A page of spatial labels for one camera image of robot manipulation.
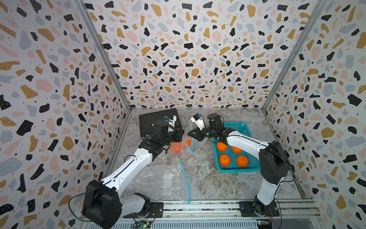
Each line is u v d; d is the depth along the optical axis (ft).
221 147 3.00
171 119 2.32
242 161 2.81
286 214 2.42
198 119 2.50
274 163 1.59
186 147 2.50
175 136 2.31
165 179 2.75
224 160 2.87
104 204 1.28
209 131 2.45
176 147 2.65
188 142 2.84
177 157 2.75
